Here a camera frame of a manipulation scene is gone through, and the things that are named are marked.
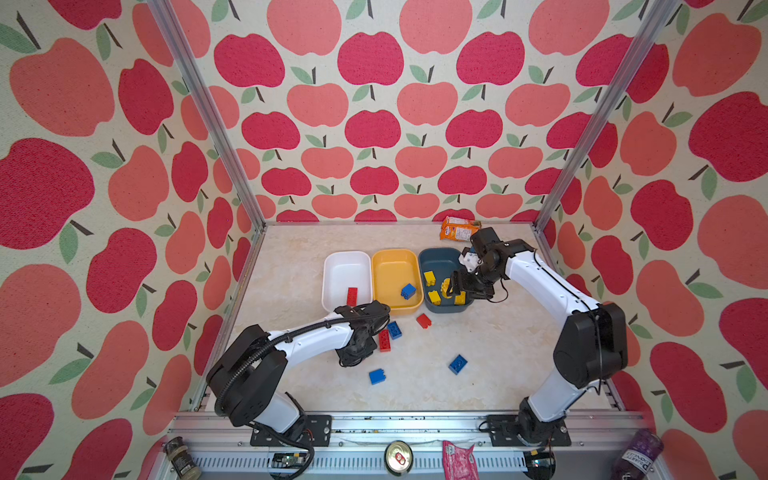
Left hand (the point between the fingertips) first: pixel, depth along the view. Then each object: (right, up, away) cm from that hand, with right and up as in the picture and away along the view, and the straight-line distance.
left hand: (371, 358), depth 85 cm
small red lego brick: (+17, +9, +8) cm, 21 cm away
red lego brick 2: (+4, +4, +3) cm, 6 cm away
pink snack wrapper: (+21, -19, -16) cm, 33 cm away
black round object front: (+42, -22, -12) cm, 49 cm away
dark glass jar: (-43, -17, -18) cm, 49 cm away
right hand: (+28, +19, +2) cm, 33 cm away
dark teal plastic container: (+25, +25, +30) cm, 46 cm away
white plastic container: (-9, +21, +19) cm, 30 cm away
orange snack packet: (+33, +40, +31) cm, 60 cm away
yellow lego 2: (+20, +22, +16) cm, 34 cm away
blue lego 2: (+12, +18, +13) cm, 25 cm away
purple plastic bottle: (+61, -16, -19) cm, 66 cm away
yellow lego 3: (+29, +15, +12) cm, 35 cm away
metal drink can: (+7, -12, -23) cm, 27 cm away
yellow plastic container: (+8, +21, +20) cm, 31 cm away
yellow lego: (+20, +16, +11) cm, 28 cm away
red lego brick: (-7, +16, +13) cm, 22 cm away
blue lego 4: (+25, -1, -1) cm, 25 cm away
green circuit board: (-20, -20, -13) cm, 31 cm away
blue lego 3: (+2, -4, -2) cm, 5 cm away
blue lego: (+7, +7, +6) cm, 11 cm away
